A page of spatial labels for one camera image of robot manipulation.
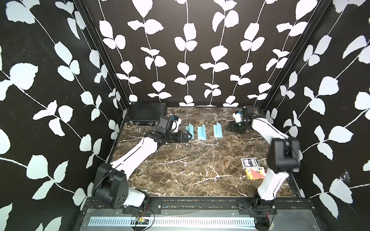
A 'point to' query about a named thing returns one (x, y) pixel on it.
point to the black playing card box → (250, 162)
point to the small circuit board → (141, 221)
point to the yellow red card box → (255, 173)
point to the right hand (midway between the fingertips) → (229, 126)
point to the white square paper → (218, 130)
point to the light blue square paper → (202, 132)
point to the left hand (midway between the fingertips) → (186, 134)
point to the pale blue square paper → (191, 128)
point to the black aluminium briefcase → (145, 114)
